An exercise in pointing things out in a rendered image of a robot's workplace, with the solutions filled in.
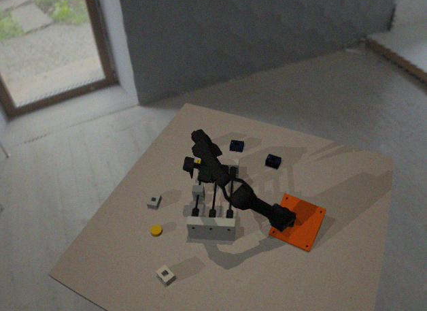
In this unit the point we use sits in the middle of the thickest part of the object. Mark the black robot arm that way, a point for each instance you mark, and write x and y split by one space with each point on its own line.
244 197

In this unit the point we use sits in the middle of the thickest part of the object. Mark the yellow short cylinder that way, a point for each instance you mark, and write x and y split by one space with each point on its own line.
156 230

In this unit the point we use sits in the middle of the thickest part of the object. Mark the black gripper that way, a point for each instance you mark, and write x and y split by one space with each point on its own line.
189 165

